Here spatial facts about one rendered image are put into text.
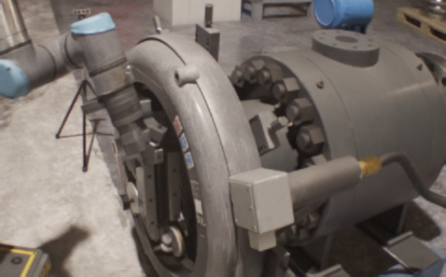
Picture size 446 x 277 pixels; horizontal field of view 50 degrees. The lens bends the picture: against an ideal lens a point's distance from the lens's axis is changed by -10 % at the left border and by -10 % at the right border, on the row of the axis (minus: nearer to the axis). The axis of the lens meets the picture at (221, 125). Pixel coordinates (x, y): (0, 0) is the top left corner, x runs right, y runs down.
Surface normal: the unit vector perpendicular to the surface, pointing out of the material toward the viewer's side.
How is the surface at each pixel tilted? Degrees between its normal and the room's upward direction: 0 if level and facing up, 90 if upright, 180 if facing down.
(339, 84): 29
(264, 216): 67
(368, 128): 57
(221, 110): 39
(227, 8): 90
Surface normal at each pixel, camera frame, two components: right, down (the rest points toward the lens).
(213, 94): 0.27, -0.54
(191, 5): 0.38, 0.41
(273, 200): 0.45, 0.02
